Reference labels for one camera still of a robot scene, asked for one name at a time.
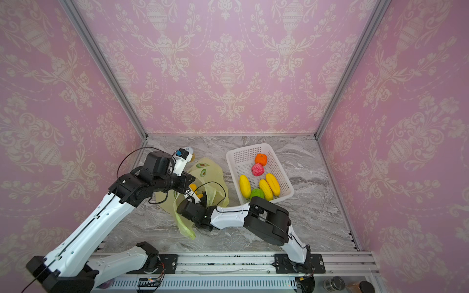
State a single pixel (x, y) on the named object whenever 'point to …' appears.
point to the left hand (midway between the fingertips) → (195, 179)
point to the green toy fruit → (257, 193)
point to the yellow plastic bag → (209, 179)
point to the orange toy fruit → (261, 159)
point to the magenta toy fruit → (258, 170)
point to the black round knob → (366, 287)
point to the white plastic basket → (240, 161)
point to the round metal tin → (336, 283)
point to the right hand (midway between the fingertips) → (194, 199)
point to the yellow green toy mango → (245, 186)
